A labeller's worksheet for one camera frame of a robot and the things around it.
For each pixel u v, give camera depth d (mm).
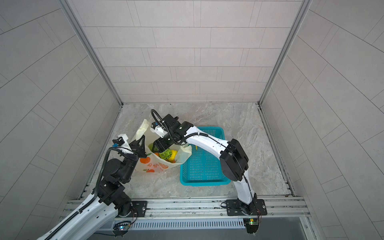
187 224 1051
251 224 672
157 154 685
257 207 630
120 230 642
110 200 518
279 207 725
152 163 760
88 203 477
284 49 867
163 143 689
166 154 789
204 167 846
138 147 637
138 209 710
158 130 709
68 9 721
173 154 832
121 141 559
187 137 556
